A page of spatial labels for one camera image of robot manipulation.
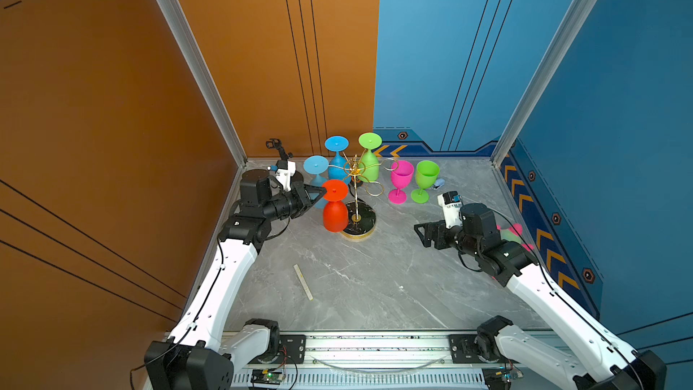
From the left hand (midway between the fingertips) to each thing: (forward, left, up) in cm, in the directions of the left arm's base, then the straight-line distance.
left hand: (326, 188), depth 71 cm
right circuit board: (-38, -46, -31) cm, 68 cm away
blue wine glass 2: (+10, -2, -2) cm, 10 cm away
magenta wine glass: (+21, -24, -17) cm, 36 cm away
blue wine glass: (+10, +4, -2) cm, 11 cm away
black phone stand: (+30, +22, -11) cm, 39 cm away
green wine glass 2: (+19, -33, -15) cm, 41 cm away
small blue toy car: (+27, -42, -29) cm, 58 cm away
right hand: (-4, -29, -12) cm, 31 cm away
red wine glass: (-1, -2, -10) cm, 10 cm away
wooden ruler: (-14, +9, -30) cm, 34 cm away
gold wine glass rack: (+10, -10, -29) cm, 33 cm away
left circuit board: (-39, +15, -32) cm, 52 cm away
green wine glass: (+18, -12, -11) cm, 24 cm away
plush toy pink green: (+1, -62, -26) cm, 67 cm away
